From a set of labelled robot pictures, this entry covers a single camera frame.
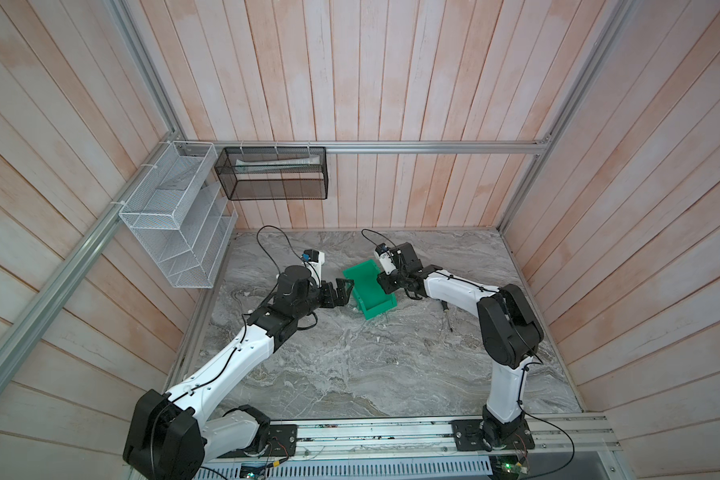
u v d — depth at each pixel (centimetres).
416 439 75
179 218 66
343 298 70
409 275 75
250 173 105
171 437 38
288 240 118
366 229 80
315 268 70
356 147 98
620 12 69
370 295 101
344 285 70
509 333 51
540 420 65
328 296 69
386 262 88
